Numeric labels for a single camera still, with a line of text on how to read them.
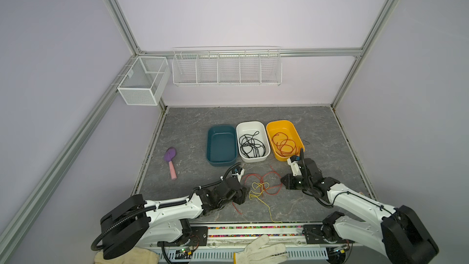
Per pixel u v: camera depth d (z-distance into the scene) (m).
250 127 1.05
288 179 0.76
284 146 1.02
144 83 0.99
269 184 0.87
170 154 0.96
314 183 0.66
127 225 0.42
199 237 0.74
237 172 0.72
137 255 0.70
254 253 0.70
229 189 0.61
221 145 0.98
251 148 0.99
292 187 0.77
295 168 0.78
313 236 0.73
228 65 0.98
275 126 1.05
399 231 0.41
